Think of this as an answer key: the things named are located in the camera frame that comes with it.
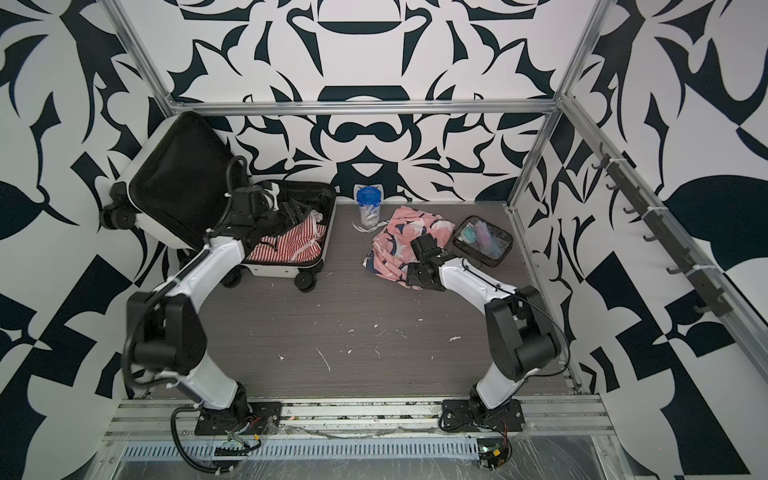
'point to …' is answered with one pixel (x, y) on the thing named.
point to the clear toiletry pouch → (481, 240)
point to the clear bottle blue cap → (368, 200)
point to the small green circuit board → (492, 452)
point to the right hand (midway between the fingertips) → (421, 275)
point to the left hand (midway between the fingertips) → (305, 205)
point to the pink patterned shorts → (391, 253)
